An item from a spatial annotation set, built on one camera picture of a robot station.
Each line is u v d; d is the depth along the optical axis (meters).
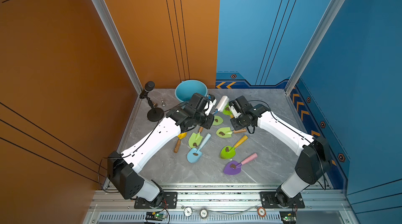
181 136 0.95
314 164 0.43
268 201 0.72
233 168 0.83
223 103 0.76
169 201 0.74
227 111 0.88
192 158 0.87
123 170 0.39
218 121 1.02
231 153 0.89
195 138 0.94
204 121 0.65
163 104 1.09
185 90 1.02
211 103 0.68
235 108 0.69
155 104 1.10
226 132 0.97
